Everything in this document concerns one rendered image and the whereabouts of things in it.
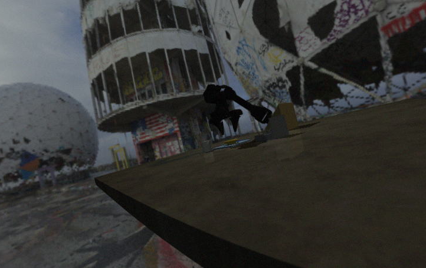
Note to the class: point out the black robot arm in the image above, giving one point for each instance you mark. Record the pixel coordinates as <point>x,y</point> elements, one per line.
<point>212,94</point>

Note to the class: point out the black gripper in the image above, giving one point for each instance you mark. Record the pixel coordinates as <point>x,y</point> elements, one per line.
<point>234,114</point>

